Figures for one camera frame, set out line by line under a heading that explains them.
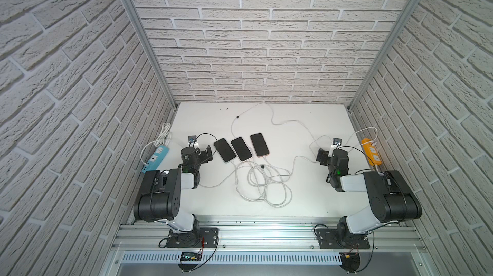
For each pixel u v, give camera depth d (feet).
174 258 2.29
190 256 2.34
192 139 2.66
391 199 1.51
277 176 2.96
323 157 2.80
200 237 2.38
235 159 3.14
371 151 3.28
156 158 3.10
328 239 2.38
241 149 3.29
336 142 2.70
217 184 2.89
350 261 2.28
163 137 3.50
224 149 3.33
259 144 3.30
